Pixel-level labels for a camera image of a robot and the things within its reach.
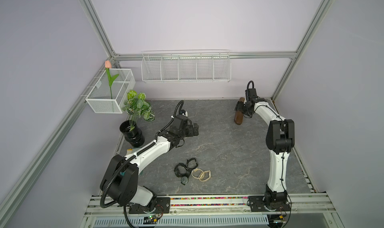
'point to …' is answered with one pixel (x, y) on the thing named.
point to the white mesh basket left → (110, 94)
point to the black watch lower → (185, 176)
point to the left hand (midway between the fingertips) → (192, 127)
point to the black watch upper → (187, 162)
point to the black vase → (132, 133)
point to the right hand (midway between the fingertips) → (239, 108)
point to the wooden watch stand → (239, 115)
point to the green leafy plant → (135, 105)
